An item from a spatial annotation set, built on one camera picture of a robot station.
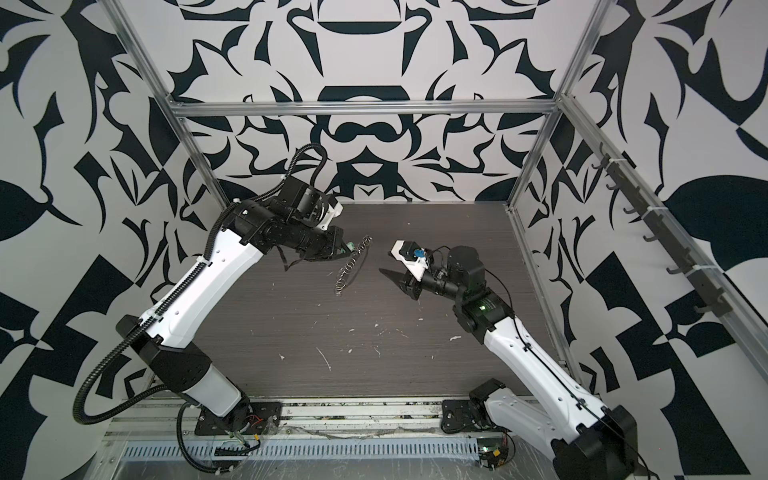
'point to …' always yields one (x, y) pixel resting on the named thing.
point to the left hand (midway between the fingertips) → (351, 246)
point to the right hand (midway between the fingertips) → (389, 259)
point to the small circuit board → (494, 452)
